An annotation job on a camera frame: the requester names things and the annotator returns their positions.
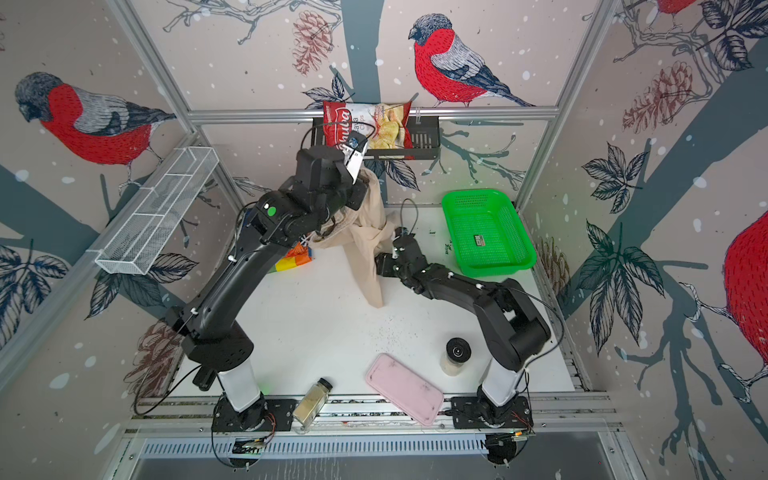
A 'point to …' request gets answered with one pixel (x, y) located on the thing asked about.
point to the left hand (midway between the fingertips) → (356, 168)
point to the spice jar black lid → (311, 406)
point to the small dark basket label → (479, 240)
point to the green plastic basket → (487, 233)
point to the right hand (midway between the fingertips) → (376, 266)
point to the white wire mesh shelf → (137, 235)
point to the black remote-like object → (205, 378)
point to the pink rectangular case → (404, 388)
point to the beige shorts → (362, 234)
